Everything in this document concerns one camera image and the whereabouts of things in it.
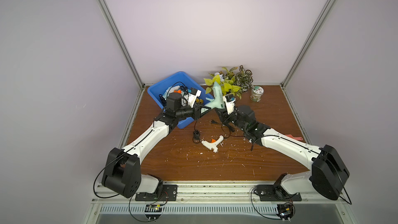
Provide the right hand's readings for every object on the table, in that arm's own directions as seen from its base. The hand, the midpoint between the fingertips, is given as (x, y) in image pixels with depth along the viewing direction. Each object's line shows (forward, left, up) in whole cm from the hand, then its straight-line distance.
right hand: (219, 104), depth 78 cm
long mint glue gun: (0, +1, +3) cm, 3 cm away
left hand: (-4, +5, +1) cm, 6 cm away
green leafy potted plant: (+25, -5, -5) cm, 26 cm away
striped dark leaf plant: (+21, -16, -2) cm, 26 cm away
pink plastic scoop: (-6, -48, -26) cm, 55 cm away
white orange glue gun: (-12, +3, -22) cm, 26 cm away
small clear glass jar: (+24, -28, -18) cm, 41 cm away
